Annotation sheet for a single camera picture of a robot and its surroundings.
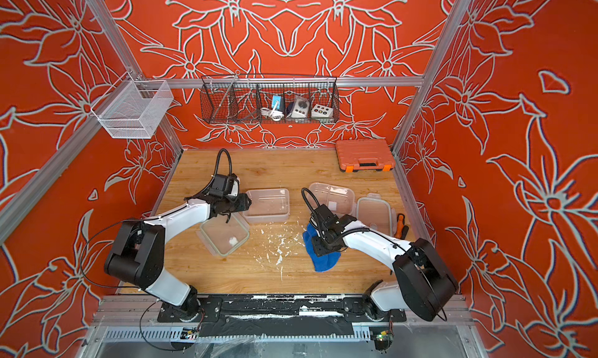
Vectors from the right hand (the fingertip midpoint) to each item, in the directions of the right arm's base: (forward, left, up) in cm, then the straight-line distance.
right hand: (315, 248), depth 84 cm
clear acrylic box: (+43, +74, +31) cm, 91 cm away
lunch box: (+20, +20, -3) cm, 28 cm away
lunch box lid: (+4, +35, -1) cm, 35 cm away
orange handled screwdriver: (+11, -34, 0) cm, 36 cm away
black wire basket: (+56, +20, +27) cm, 65 cm away
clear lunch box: (+23, -12, -2) cm, 26 cm away
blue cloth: (-5, -3, -1) cm, 6 cm away
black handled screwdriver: (+8, -36, -2) cm, 36 cm away
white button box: (+47, -3, +27) cm, 54 cm away
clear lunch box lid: (+16, -26, -2) cm, 31 cm away
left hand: (+18, +28, +4) cm, 33 cm away
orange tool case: (+51, -24, -2) cm, 56 cm away
